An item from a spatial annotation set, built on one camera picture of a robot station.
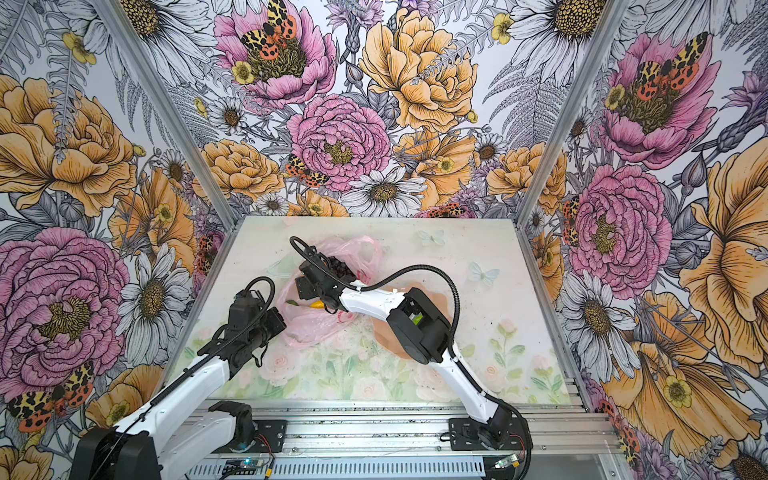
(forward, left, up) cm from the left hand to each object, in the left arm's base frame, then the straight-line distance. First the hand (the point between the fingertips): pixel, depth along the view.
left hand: (282, 324), depth 88 cm
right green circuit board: (-34, -57, -6) cm, 66 cm away
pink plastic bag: (0, -8, +1) cm, 8 cm away
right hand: (+13, -6, 0) cm, 14 cm away
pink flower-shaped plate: (-3, -29, -1) cm, 29 cm away
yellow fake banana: (+7, -9, -2) cm, 11 cm away
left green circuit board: (-33, +5, -7) cm, 34 cm away
